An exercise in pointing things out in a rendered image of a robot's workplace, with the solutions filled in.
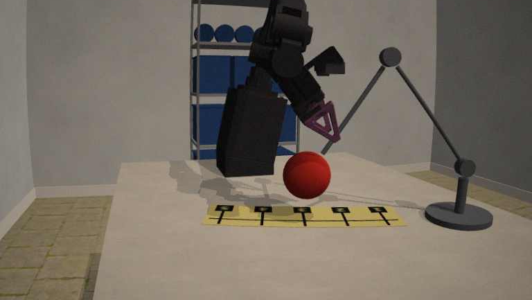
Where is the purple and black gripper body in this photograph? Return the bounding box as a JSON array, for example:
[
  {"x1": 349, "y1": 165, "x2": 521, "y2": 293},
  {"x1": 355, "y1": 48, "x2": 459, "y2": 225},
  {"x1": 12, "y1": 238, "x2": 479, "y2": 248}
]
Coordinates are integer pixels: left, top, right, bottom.
[{"x1": 278, "y1": 78, "x2": 325, "y2": 123}]

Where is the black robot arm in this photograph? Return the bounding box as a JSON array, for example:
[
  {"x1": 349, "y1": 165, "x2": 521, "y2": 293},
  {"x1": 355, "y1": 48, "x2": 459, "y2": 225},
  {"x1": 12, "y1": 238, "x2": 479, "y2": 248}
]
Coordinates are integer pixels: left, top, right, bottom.
[{"x1": 238, "y1": 0, "x2": 345, "y2": 98}]

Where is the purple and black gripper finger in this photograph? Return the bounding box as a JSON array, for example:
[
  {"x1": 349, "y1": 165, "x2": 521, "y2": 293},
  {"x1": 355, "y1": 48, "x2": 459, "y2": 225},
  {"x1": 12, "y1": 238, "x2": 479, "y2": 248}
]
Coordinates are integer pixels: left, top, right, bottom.
[
  {"x1": 307, "y1": 100, "x2": 332, "y2": 133},
  {"x1": 302, "y1": 100, "x2": 341, "y2": 143}
]

